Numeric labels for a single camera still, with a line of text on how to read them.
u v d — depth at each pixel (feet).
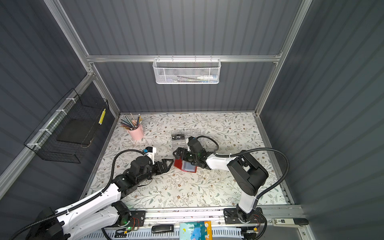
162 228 2.23
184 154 2.63
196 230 2.29
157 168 2.29
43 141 2.02
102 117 2.72
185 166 2.97
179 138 3.22
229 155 1.75
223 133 3.55
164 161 2.33
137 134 3.35
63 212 1.42
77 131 2.29
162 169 2.32
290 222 2.28
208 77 2.90
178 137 3.17
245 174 1.57
